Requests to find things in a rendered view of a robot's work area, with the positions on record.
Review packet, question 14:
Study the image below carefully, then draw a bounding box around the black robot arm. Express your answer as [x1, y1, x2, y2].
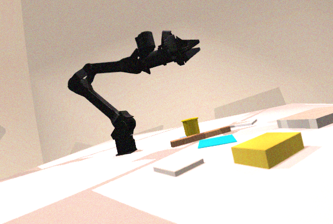
[68, 31, 160, 156]

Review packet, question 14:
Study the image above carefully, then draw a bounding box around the yellow rectangular block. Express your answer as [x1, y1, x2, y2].
[231, 132, 304, 169]

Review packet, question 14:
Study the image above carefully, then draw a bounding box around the yellow cup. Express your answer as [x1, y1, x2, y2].
[181, 117, 200, 137]

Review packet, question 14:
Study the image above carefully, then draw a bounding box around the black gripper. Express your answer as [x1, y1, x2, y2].
[156, 34, 200, 66]

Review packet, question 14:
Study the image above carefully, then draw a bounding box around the orange flat bar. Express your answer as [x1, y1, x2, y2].
[170, 126, 231, 147]

